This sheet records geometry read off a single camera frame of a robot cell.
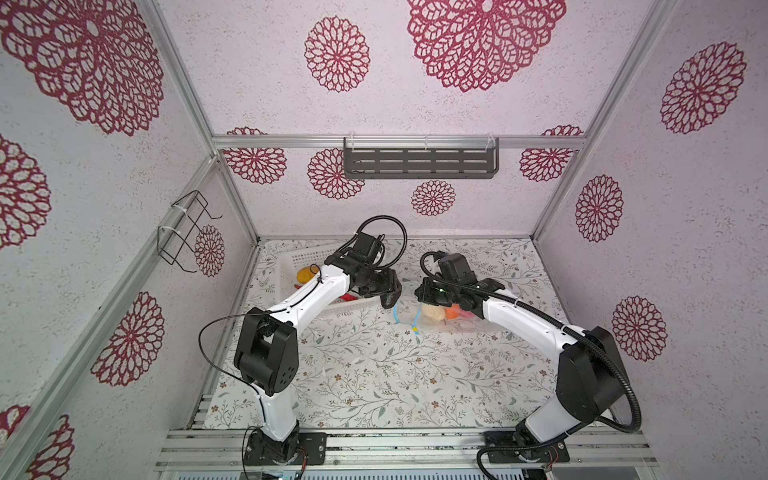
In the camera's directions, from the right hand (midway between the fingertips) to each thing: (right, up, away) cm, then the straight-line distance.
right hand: (414, 286), depth 86 cm
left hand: (-7, -2, +1) cm, 7 cm away
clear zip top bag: (+4, -10, +9) cm, 14 cm away
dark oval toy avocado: (-7, -3, -2) cm, 8 cm away
